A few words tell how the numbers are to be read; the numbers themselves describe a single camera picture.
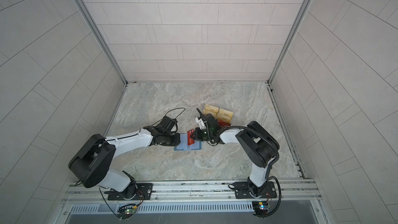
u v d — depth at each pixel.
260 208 0.68
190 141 0.85
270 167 0.50
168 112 0.72
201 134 0.79
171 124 0.72
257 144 0.48
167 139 0.74
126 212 0.65
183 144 0.84
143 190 0.70
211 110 0.91
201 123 0.83
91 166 0.42
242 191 0.71
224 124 0.87
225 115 0.89
